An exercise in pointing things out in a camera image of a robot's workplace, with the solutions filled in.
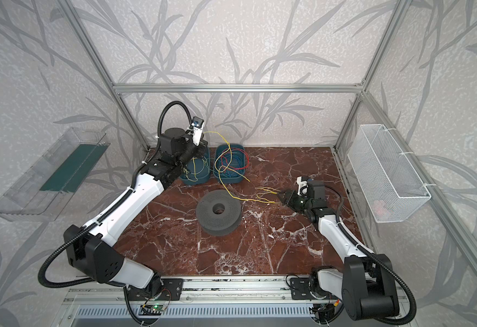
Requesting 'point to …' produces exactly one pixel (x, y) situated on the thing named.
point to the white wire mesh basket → (392, 187)
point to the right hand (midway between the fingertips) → (281, 189)
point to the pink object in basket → (379, 208)
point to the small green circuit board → (155, 309)
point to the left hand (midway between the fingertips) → (205, 127)
